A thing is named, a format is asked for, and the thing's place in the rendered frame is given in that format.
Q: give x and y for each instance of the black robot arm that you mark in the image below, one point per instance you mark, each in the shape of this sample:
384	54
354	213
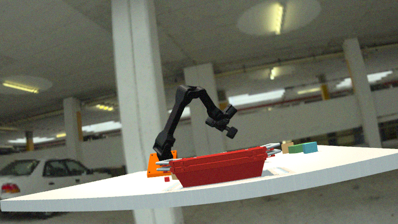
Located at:
184	95

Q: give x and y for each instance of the blue block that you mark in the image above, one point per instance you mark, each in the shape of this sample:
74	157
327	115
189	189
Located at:
310	147

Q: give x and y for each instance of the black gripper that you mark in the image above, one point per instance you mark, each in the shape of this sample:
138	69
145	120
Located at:
231	131

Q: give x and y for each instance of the light green rectangular block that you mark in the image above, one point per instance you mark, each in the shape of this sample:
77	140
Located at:
295	149

